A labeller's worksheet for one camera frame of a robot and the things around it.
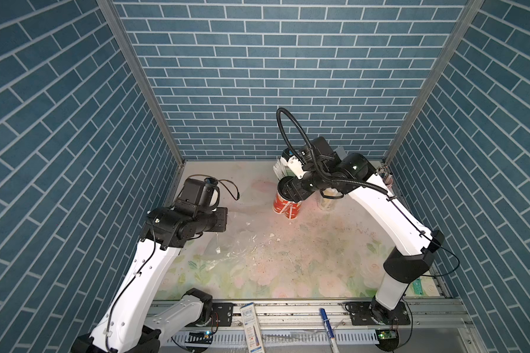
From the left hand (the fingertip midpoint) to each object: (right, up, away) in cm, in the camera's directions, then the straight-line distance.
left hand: (229, 216), depth 67 cm
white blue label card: (+7, -37, +3) cm, 38 cm away
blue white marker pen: (+33, -41, 0) cm, 52 cm away
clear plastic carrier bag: (+34, +2, +32) cm, 47 cm away
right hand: (+20, +9, +3) cm, 23 cm away
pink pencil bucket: (+67, +11, +34) cm, 75 cm away
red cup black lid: (+17, +3, +5) cm, 18 cm away
